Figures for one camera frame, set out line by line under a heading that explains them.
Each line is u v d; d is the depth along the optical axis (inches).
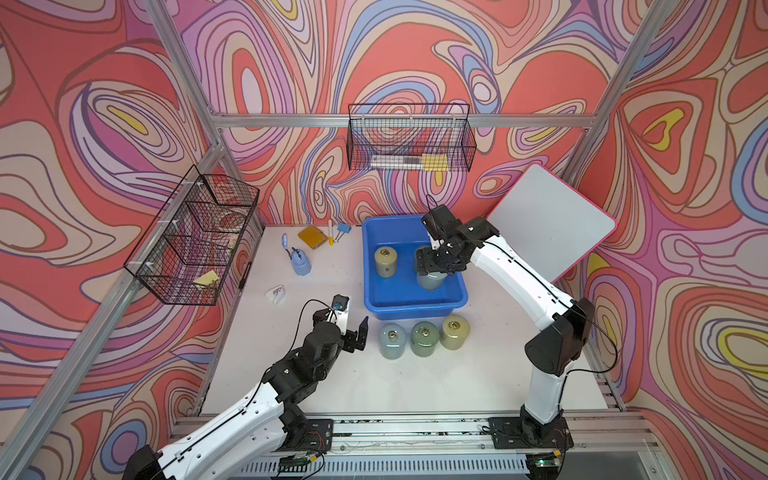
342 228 47.1
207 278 28.3
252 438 22.4
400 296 38.9
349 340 26.7
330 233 45.5
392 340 31.8
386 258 38.8
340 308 25.6
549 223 39.0
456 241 22.0
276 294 38.8
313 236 45.6
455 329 32.4
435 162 32.3
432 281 31.3
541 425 24.7
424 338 32.3
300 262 39.8
